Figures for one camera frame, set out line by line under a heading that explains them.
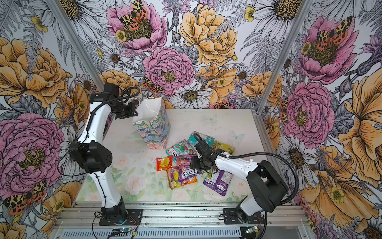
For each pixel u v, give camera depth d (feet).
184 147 3.17
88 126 1.75
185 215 2.50
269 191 1.43
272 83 3.45
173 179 2.77
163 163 3.01
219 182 2.73
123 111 2.44
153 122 2.65
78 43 2.75
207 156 2.19
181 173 2.75
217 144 3.25
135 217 2.42
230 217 2.40
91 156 1.71
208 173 2.79
